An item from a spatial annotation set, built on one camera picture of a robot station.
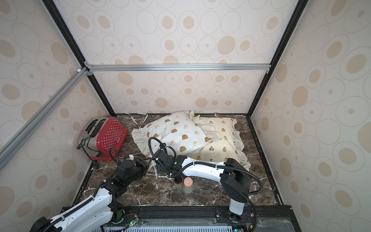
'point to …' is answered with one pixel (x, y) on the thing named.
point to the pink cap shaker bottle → (188, 186)
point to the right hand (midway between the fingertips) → (165, 161)
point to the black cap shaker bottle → (178, 183)
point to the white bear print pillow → (179, 131)
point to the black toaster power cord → (95, 164)
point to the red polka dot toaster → (103, 138)
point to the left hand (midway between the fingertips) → (156, 160)
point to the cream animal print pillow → (230, 145)
